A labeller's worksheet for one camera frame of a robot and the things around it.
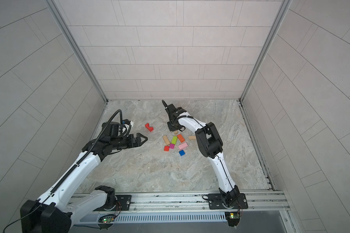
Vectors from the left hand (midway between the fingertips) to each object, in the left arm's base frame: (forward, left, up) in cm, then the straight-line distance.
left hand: (145, 138), depth 76 cm
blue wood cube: (-1, -19, -17) cm, 26 cm away
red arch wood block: (+16, +3, -16) cm, 23 cm away
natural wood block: (+13, -15, -15) cm, 25 cm away
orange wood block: (+9, -19, -16) cm, 26 cm away
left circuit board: (-34, +14, -12) cm, 39 cm away
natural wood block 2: (+9, -26, -16) cm, 32 cm away
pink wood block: (+4, -20, -16) cm, 26 cm away
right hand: (+18, -13, -17) cm, 28 cm away
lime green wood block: (+8, -14, -16) cm, 23 cm away
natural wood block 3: (+8, -9, -16) cm, 20 cm away
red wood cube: (+2, -9, -17) cm, 20 cm away
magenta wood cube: (+4, -13, -17) cm, 22 cm away
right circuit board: (-32, -44, -17) cm, 57 cm away
